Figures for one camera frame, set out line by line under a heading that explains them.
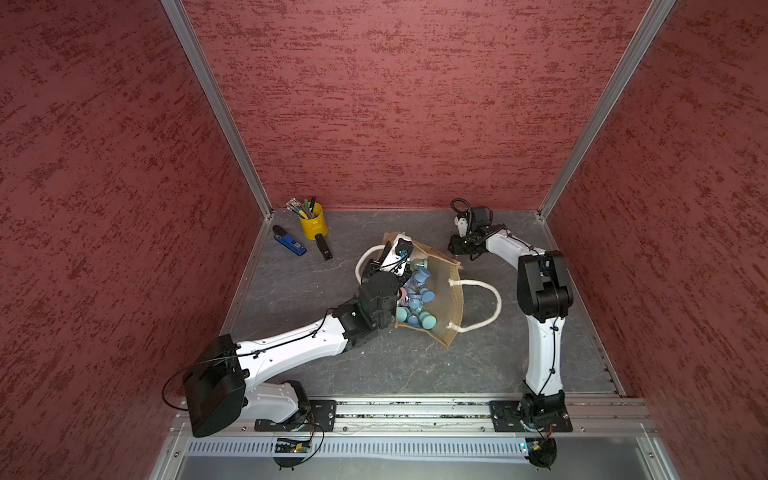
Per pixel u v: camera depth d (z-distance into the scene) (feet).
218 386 1.31
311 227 3.49
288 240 3.56
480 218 2.84
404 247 1.94
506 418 2.42
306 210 3.40
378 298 1.70
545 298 1.90
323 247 3.52
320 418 2.43
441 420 2.44
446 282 2.49
